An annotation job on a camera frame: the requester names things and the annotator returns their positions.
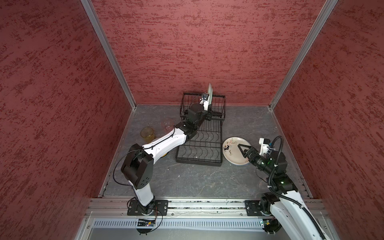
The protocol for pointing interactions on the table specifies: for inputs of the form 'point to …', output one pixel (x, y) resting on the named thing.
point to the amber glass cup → (148, 134)
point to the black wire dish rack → (204, 146)
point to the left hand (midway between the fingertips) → (208, 105)
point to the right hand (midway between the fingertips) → (238, 151)
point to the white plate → (231, 151)
